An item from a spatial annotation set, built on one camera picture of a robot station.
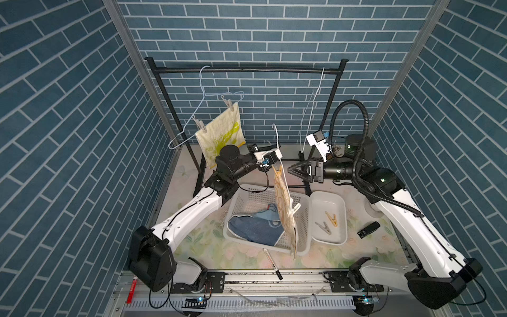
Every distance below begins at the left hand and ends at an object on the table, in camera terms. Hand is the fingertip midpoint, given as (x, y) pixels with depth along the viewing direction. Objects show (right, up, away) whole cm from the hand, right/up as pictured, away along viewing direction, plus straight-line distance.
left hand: (282, 143), depth 67 cm
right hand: (+3, -9, -8) cm, 13 cm away
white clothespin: (+21, -36, +20) cm, 46 cm away
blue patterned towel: (-6, -34, +15) cm, 37 cm away
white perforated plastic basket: (-13, -24, +27) cm, 38 cm away
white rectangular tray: (+27, -26, +26) cm, 46 cm away
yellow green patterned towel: (-23, +7, +16) cm, 29 cm away
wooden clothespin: (+26, -33, +22) cm, 47 cm away
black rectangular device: (+39, -35, +17) cm, 56 cm away
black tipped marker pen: (-1, -49, +10) cm, 50 cm away
